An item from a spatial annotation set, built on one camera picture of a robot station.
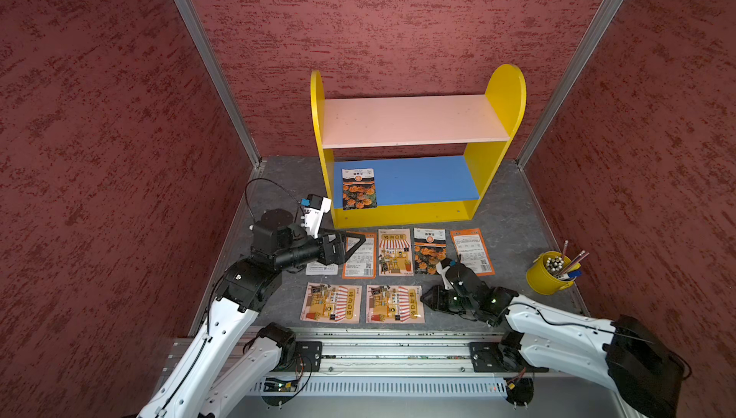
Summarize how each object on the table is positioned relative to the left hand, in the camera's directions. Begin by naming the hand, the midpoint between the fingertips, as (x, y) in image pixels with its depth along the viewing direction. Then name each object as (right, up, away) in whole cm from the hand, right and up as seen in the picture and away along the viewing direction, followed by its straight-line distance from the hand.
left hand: (351, 244), depth 65 cm
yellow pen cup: (+53, -10, +10) cm, 55 cm away
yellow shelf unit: (+20, +12, +27) cm, 36 cm away
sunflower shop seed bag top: (+12, -9, +29) cm, 33 cm away
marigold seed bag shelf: (0, +13, +28) cm, 31 cm away
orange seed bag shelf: (+38, -7, +30) cm, 49 cm away
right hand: (+20, -22, +17) cm, 34 cm away
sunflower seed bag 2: (+11, -22, +18) cm, 30 cm away
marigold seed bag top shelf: (+24, -7, +30) cm, 39 cm away
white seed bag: (-13, -13, +25) cm, 31 cm away
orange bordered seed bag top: (+1, -12, +27) cm, 29 cm away
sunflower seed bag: (-8, -21, +18) cm, 29 cm away
